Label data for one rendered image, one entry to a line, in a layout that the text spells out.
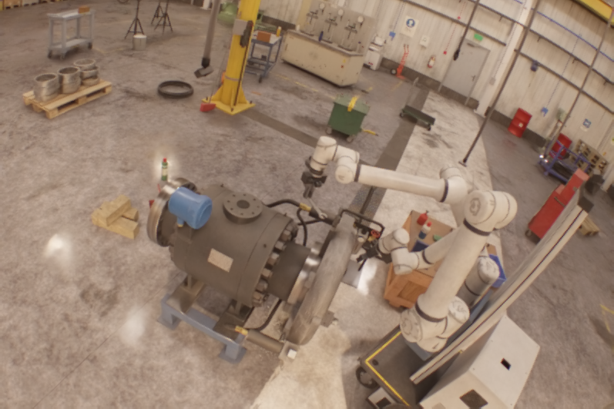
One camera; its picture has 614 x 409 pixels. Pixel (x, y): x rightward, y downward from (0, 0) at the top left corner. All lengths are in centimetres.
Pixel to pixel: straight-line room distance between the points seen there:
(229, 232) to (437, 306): 105
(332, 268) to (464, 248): 63
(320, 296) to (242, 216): 56
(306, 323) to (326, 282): 23
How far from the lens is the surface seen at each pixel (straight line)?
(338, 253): 159
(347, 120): 486
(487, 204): 117
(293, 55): 804
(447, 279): 133
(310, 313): 157
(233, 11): 1323
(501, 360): 193
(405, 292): 277
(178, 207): 159
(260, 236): 168
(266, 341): 179
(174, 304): 210
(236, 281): 172
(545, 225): 523
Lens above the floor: 205
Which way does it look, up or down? 33 degrees down
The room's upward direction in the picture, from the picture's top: 19 degrees clockwise
